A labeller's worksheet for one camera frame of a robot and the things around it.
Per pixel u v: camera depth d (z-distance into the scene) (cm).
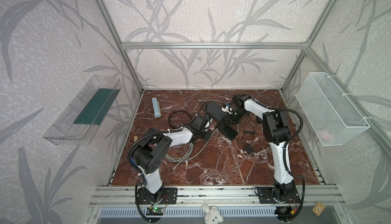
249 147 89
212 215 66
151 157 47
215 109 115
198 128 74
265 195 74
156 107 105
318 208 69
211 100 114
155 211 72
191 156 86
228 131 96
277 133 60
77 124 63
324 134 73
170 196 73
